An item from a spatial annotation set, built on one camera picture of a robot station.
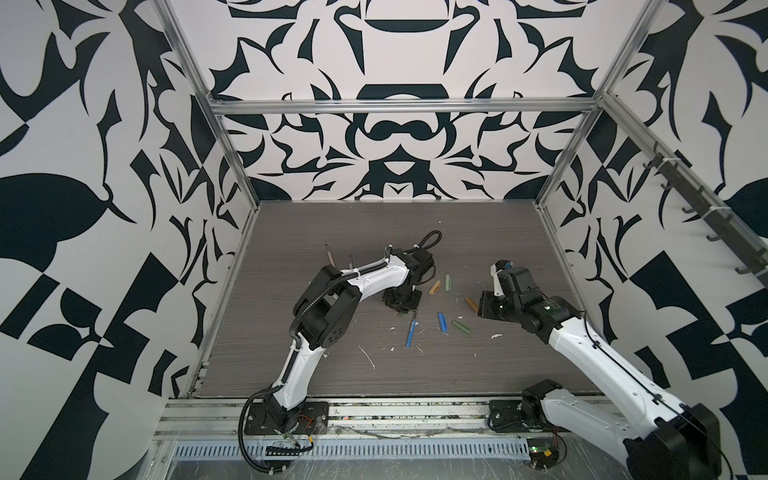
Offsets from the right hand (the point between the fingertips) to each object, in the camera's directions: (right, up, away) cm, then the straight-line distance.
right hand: (480, 299), depth 81 cm
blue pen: (-18, -11, +6) cm, 22 cm away
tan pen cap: (-10, +1, +15) cm, 18 cm away
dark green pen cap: (-3, -10, +8) cm, 13 cm away
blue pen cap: (-9, -8, +8) cm, 14 cm away
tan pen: (-44, +9, +22) cm, 50 cm away
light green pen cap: (-6, +2, +17) cm, 18 cm away
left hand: (-19, -4, +10) cm, 22 cm away
